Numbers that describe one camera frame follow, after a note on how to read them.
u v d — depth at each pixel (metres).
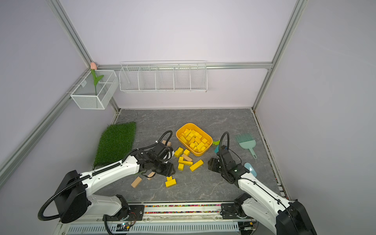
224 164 0.63
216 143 0.99
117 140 0.99
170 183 0.82
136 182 0.83
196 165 0.90
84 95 0.80
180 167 0.87
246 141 1.00
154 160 0.65
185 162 0.89
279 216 0.41
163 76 0.99
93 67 0.89
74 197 0.40
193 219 0.73
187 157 0.92
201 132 1.00
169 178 0.85
